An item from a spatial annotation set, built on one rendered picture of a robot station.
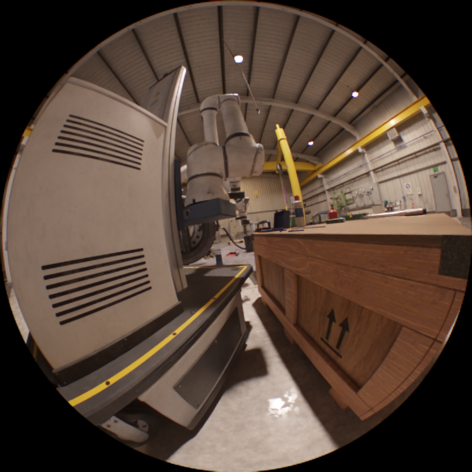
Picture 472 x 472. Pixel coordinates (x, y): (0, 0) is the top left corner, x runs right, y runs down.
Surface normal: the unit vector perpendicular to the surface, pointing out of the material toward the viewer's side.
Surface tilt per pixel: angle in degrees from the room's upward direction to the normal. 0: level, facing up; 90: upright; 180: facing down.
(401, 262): 90
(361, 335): 90
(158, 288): 90
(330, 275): 90
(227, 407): 0
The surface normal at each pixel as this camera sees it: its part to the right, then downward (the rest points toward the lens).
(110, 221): 0.93, -0.11
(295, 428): -0.14, -0.99
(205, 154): 0.07, 0.02
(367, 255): -0.98, 0.14
